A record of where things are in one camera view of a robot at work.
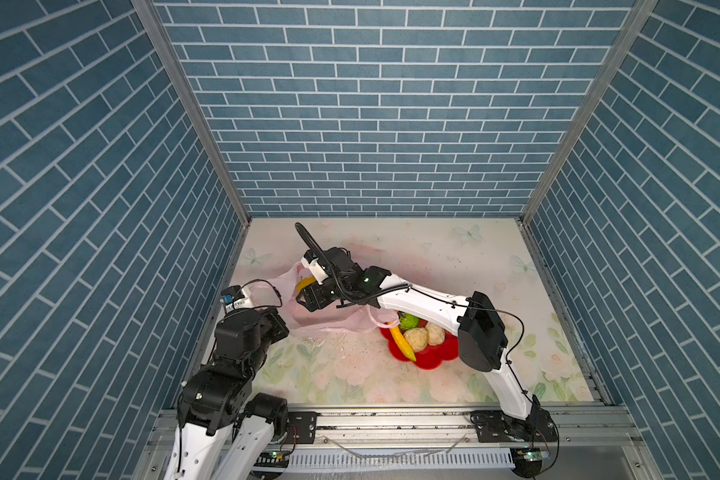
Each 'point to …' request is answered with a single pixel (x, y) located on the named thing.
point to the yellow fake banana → (402, 342)
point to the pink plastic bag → (283, 294)
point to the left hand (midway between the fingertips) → (281, 305)
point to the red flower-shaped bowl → (431, 357)
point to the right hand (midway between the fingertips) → (302, 292)
